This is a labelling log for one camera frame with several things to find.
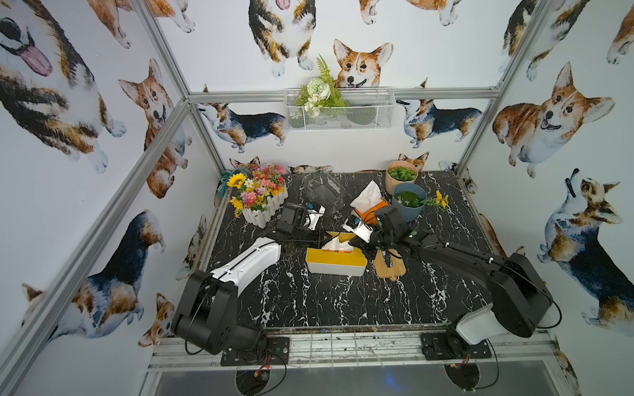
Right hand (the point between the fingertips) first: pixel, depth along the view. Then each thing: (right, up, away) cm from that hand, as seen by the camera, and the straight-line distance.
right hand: (356, 231), depth 84 cm
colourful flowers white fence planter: (-36, +13, +10) cm, 40 cm away
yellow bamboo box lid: (-13, -8, -2) cm, 15 cm away
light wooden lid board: (+15, -15, +6) cm, 22 cm away
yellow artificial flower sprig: (+31, +10, +8) cm, 34 cm away
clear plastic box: (-13, +14, +33) cm, 38 cm away
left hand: (-9, 0, +1) cm, 9 cm away
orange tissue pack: (+7, +10, +16) cm, 20 cm away
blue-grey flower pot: (+23, +10, +18) cm, 32 cm away
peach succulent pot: (+21, +23, +22) cm, 38 cm away
